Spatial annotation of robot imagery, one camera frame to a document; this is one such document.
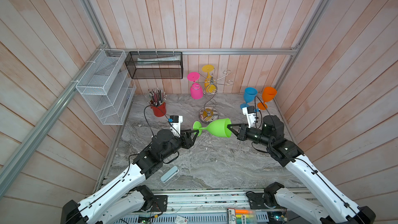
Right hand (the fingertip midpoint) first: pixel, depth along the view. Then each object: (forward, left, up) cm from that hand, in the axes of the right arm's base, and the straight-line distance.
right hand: (228, 126), depth 69 cm
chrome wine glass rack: (+27, +6, -25) cm, 38 cm away
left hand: (-3, +15, -3) cm, 15 cm away
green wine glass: (-3, +5, +4) cm, 7 cm away
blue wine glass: (+33, -19, -12) cm, 40 cm away
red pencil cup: (+29, +42, -25) cm, 57 cm away
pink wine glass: (+32, +15, -7) cm, 36 cm away
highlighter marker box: (-32, -5, -26) cm, 41 cm away
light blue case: (-15, +28, -23) cm, 40 cm away
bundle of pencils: (+31, +42, -13) cm, 53 cm away
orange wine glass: (+35, -32, -14) cm, 50 cm away
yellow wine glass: (+26, +8, +3) cm, 27 cm away
